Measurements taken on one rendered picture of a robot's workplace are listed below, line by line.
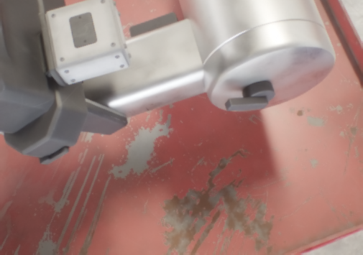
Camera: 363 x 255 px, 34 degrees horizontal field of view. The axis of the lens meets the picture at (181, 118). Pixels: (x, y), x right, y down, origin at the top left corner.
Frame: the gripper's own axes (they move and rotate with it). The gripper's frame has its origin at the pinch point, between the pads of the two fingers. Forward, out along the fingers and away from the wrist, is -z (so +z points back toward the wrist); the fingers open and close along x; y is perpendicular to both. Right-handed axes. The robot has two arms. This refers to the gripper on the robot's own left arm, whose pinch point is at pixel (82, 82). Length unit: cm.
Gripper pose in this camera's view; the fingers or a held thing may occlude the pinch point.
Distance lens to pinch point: 43.7
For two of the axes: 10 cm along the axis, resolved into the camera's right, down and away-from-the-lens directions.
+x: 2.4, 8.9, -3.9
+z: -6.0, -1.8, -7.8
